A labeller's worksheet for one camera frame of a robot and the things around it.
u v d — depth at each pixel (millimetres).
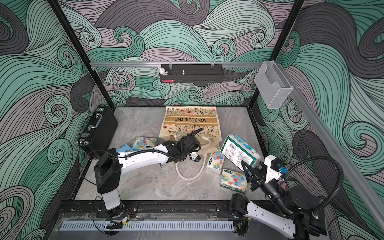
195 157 743
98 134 830
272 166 456
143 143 923
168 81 901
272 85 779
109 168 485
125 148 931
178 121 925
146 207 745
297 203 376
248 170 513
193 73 949
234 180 778
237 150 552
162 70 853
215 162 837
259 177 485
